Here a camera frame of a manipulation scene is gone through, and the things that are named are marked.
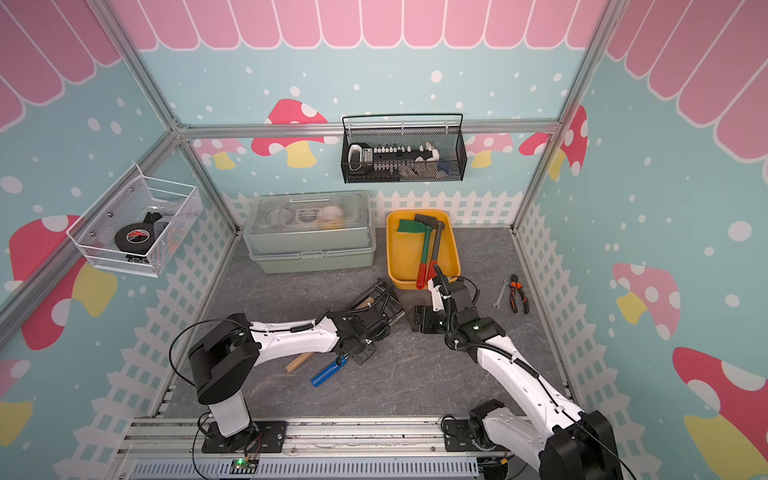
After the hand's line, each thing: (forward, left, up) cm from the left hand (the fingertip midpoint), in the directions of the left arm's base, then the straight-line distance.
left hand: (358, 349), depth 88 cm
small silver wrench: (+16, -45, 0) cm, 48 cm away
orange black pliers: (+23, -52, +1) cm, 57 cm away
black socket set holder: (+44, -1, +35) cm, 56 cm away
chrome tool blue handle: (-7, +7, +1) cm, 10 cm away
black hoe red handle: (+48, -27, +3) cm, 55 cm away
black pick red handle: (+23, -5, +2) cm, 23 cm away
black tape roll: (+13, +52, +34) cm, 63 cm away
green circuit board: (-29, +26, -3) cm, 39 cm away
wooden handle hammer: (-6, +19, +1) cm, 20 cm away
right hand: (+5, -17, +13) cm, 22 cm away
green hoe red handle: (+48, -20, +3) cm, 52 cm away
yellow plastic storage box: (+37, -14, +2) cm, 40 cm away
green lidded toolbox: (+35, +20, +14) cm, 43 cm away
